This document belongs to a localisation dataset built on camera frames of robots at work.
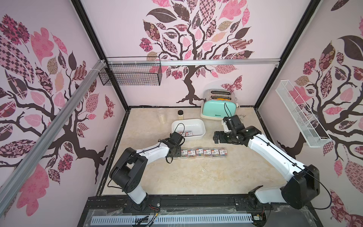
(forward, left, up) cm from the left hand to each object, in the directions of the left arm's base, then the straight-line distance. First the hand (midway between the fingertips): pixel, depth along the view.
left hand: (174, 154), depth 92 cm
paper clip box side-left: (0, -11, +2) cm, 12 cm away
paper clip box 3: (+1, -17, +1) cm, 17 cm away
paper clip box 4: (0, -22, +1) cm, 22 cm away
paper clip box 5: (0, -28, +1) cm, 28 cm away
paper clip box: (+15, -10, +2) cm, 18 cm away
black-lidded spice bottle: (+28, -4, +8) cm, 30 cm away
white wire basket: (-4, -69, +32) cm, 76 cm away
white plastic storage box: (+22, -12, -1) cm, 25 cm away
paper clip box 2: (+1, -6, +1) cm, 7 cm away
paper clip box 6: (-1, -32, +2) cm, 32 cm away
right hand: (+2, -29, +15) cm, 32 cm away
